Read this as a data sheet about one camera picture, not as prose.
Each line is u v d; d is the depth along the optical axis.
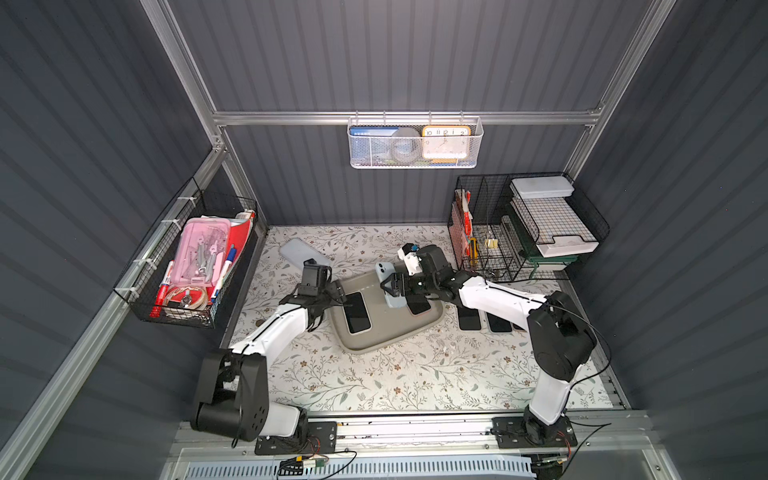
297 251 1.13
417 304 0.94
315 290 0.69
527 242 1.01
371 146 0.92
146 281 0.62
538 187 1.01
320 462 0.70
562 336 0.49
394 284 0.79
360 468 0.71
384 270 0.88
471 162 0.90
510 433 0.74
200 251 0.72
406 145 0.90
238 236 0.77
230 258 0.71
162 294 0.64
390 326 0.92
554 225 0.94
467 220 1.12
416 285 0.77
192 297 0.67
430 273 0.71
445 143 0.89
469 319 0.93
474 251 1.11
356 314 0.95
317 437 0.74
